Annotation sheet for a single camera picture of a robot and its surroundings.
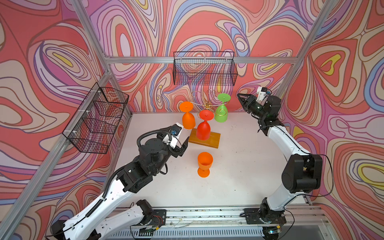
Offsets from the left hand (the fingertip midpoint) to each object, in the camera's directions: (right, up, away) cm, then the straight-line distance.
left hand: (180, 131), depth 62 cm
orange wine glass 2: (+3, +6, +21) cm, 22 cm away
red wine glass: (+11, +1, +18) cm, 21 cm away
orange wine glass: (+12, -16, +16) cm, 25 cm away
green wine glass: (+23, +11, +29) cm, 39 cm away
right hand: (+29, +17, +17) cm, 38 cm away
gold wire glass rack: (+16, +23, +53) cm, 60 cm away
